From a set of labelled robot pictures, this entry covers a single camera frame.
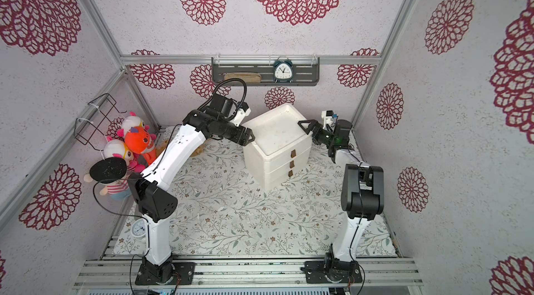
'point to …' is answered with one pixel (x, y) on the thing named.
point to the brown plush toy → (163, 144)
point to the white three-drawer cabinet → (281, 149)
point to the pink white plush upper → (133, 120)
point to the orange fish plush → (139, 140)
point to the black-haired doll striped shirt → (113, 172)
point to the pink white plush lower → (117, 148)
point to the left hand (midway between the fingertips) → (246, 136)
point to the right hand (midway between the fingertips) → (300, 124)
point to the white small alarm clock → (138, 229)
